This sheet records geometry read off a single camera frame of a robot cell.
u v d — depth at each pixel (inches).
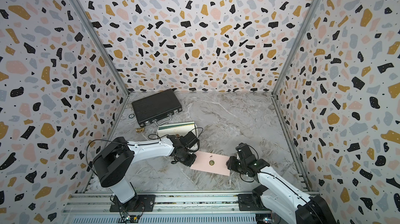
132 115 42.1
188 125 37.5
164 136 26.4
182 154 29.3
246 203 28.8
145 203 29.2
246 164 25.7
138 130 38.4
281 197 19.4
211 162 34.4
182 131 37.0
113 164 17.9
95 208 29.1
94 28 33.9
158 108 42.4
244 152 26.1
